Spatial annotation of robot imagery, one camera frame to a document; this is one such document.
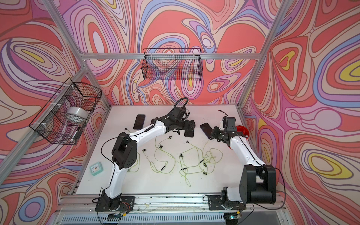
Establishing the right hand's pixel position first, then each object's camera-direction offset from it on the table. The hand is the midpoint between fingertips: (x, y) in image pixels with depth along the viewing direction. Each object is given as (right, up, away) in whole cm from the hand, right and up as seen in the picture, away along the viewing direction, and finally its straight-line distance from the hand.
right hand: (213, 135), depth 88 cm
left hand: (-13, +6, +3) cm, 15 cm away
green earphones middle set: (-33, -17, +2) cm, 37 cm away
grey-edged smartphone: (-54, +9, +23) cm, 59 cm away
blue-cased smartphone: (-1, +3, +15) cm, 16 cm away
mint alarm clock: (-72, -20, -4) cm, 75 cm away
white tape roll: (-75, +15, -15) cm, 78 cm away
